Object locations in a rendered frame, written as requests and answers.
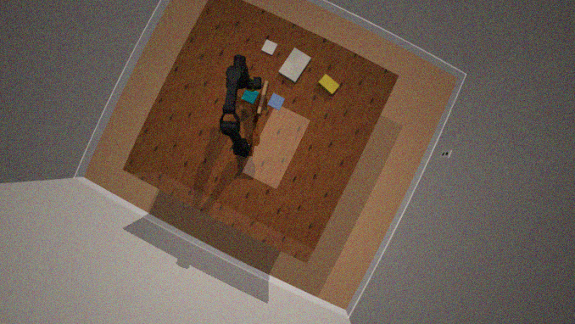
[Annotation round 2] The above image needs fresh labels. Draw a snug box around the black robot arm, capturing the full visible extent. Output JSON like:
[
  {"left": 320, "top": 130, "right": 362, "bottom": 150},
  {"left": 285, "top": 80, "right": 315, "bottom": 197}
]
[{"left": 220, "top": 54, "right": 251, "bottom": 158}]

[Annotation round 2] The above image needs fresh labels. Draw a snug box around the yellow rectangular block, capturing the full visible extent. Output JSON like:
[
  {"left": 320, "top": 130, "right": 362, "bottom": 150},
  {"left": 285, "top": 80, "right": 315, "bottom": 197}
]
[{"left": 318, "top": 74, "right": 340, "bottom": 96}]

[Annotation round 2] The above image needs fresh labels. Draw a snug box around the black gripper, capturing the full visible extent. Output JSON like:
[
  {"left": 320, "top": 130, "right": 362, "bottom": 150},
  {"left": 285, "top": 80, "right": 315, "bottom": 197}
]
[{"left": 226, "top": 75, "right": 261, "bottom": 89}]

